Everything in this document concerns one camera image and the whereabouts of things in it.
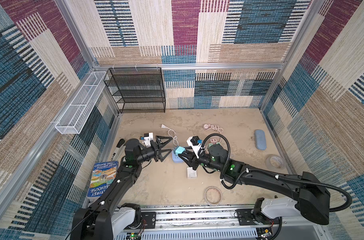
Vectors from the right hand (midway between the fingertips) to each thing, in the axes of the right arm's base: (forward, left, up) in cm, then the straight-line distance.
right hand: (182, 153), depth 72 cm
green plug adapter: (-3, -12, +12) cm, 17 cm away
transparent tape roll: (+4, -55, -22) cm, 59 cm away
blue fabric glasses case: (+19, -51, -20) cm, 58 cm away
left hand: (+4, +5, +3) cm, 7 cm away
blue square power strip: (-2, +3, 0) cm, 4 cm away
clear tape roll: (-14, -16, -22) cm, 30 cm away
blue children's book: (-2, +46, -19) cm, 50 cm away
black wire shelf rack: (+54, +31, -3) cm, 63 cm away
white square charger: (-3, -5, -19) cm, 20 cm away
